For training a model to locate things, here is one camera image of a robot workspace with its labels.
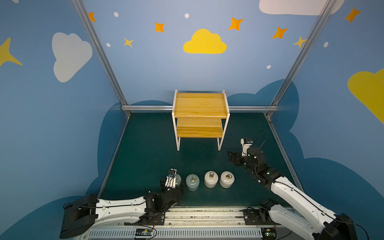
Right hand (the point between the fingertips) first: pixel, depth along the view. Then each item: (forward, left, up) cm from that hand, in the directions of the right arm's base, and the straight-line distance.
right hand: (237, 150), depth 83 cm
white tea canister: (-15, +14, -7) cm, 22 cm away
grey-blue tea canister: (-17, +24, -6) cm, 30 cm away
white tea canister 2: (-14, +5, -7) cm, 17 cm away
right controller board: (-36, -15, -18) cm, 43 cm away
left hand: (-14, +32, -9) cm, 37 cm away
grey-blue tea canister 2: (-16, +32, -7) cm, 37 cm away
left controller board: (-40, +47, -16) cm, 64 cm away
